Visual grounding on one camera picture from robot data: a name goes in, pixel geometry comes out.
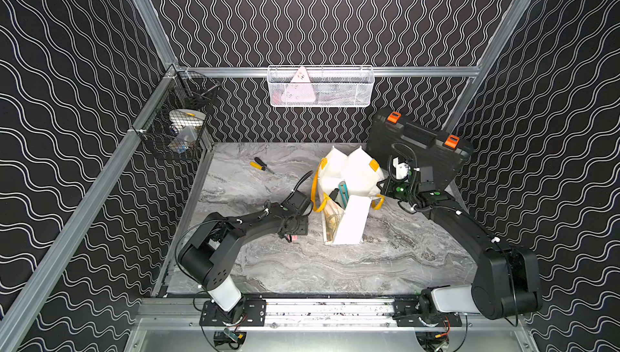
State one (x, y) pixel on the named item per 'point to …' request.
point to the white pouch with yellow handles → (361, 173)
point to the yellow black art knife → (333, 195)
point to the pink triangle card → (299, 90)
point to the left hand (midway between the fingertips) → (298, 224)
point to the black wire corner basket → (173, 120)
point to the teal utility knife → (344, 193)
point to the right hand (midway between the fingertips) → (378, 182)
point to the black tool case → (446, 154)
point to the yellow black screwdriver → (260, 165)
